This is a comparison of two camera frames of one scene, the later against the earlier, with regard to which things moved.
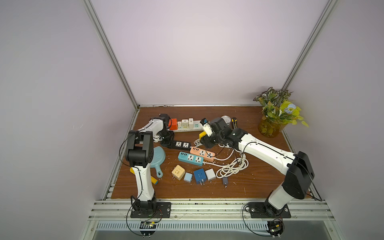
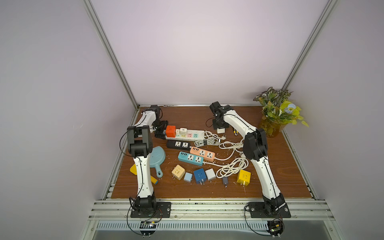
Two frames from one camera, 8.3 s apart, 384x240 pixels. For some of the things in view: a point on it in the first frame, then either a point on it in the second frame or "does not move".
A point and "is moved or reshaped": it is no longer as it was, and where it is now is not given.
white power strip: (197, 126) to (192, 135)
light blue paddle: (158, 158) does not move
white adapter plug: (191, 123) is moved or reshaped
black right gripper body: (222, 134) to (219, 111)
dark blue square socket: (200, 176) does not move
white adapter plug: (184, 123) to (183, 131)
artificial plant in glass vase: (277, 111) does not move
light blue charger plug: (188, 177) does not move
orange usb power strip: (207, 155) does not move
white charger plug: (210, 174) does not move
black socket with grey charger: (181, 145) does not move
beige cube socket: (178, 172) does not move
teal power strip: (191, 158) does not move
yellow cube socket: (202, 134) is moved or reshaped
